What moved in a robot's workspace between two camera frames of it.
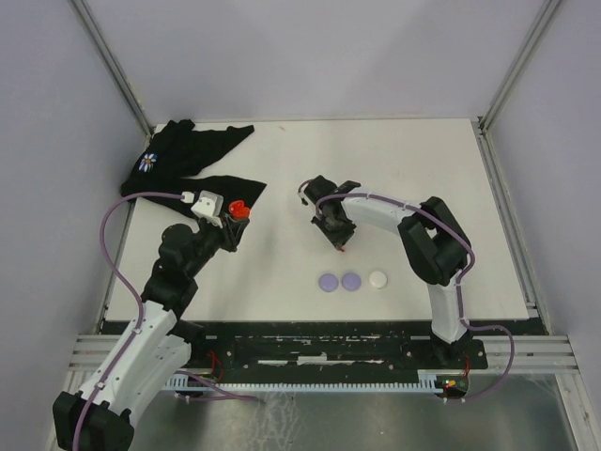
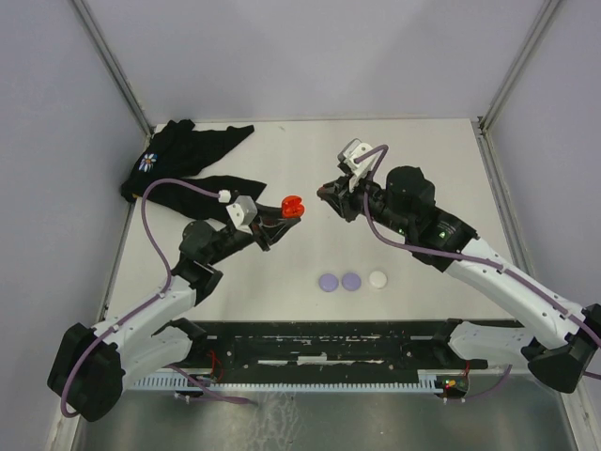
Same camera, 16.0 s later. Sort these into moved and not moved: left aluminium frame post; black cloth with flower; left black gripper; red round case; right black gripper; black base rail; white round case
Moved: right black gripper; left black gripper; red round case
Not moved: left aluminium frame post; black base rail; white round case; black cloth with flower
